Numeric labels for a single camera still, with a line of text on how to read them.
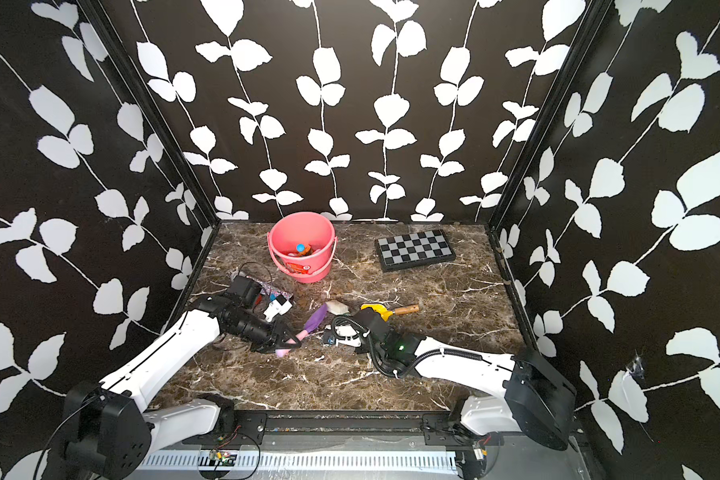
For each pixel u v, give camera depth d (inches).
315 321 32.2
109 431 15.2
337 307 33.3
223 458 28.0
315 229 40.1
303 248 35.8
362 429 29.6
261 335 26.8
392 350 23.6
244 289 26.1
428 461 27.7
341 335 26.5
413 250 43.2
